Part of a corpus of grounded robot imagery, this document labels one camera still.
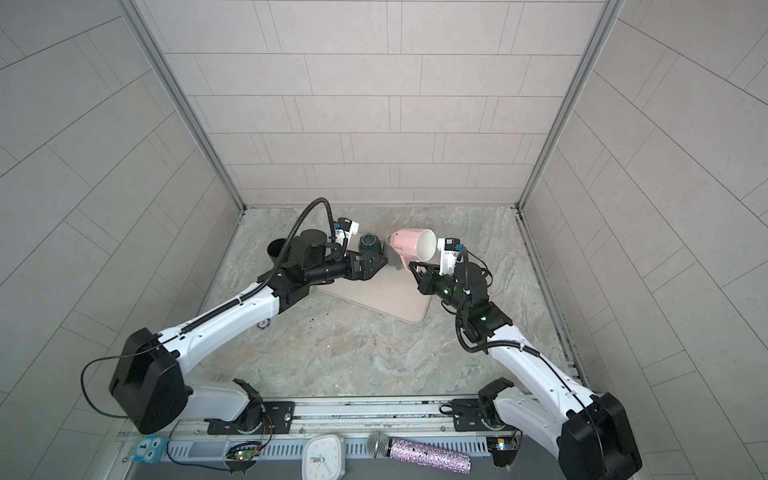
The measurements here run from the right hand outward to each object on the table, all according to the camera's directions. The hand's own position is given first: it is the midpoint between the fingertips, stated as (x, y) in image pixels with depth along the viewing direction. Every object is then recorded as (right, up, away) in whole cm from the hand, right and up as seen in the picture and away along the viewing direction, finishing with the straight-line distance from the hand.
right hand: (409, 267), depth 75 cm
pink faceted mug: (+1, +6, -3) cm, 7 cm away
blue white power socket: (-58, -39, -9) cm, 70 cm away
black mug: (-42, +4, +19) cm, 46 cm away
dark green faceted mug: (-12, +6, +18) cm, 22 cm away
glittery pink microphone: (-7, -37, -11) cm, 39 cm away
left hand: (-6, +2, -2) cm, 7 cm away
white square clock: (-19, -39, -11) cm, 45 cm away
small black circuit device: (+21, -41, -7) cm, 47 cm away
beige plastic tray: (-5, -10, +20) cm, 23 cm away
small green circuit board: (-37, -39, -11) cm, 55 cm away
